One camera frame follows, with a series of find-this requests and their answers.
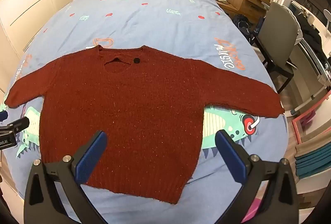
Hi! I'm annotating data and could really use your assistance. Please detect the dark red knit sweater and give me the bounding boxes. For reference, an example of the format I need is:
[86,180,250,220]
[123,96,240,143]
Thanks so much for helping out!
[5,45,285,205]

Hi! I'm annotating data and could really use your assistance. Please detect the white desk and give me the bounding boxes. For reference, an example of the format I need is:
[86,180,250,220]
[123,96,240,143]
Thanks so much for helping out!
[288,0,331,79]

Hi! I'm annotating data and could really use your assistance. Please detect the pink frame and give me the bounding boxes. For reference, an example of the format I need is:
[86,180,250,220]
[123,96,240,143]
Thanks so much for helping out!
[292,107,331,144]

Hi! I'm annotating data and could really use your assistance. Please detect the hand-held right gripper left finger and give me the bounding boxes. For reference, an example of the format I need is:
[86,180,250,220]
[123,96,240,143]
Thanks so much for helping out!
[24,131,108,224]

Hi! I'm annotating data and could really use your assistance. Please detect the blue printed bed sheet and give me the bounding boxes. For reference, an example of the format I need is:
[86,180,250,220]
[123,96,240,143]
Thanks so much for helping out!
[0,0,289,224]

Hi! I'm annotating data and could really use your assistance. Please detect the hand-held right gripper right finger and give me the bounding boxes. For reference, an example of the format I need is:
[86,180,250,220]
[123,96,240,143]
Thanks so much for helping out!
[215,129,307,224]

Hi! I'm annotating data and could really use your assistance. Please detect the dark blue backpack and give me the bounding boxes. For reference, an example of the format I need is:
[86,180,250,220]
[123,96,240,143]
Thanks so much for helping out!
[232,15,256,45]

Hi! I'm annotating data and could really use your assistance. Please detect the black jacket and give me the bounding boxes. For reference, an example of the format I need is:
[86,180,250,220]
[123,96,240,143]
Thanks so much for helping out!
[296,13,327,59]

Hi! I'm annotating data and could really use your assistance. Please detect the stack of teal folded cloths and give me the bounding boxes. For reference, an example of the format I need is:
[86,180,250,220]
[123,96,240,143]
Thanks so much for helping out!
[295,137,331,180]

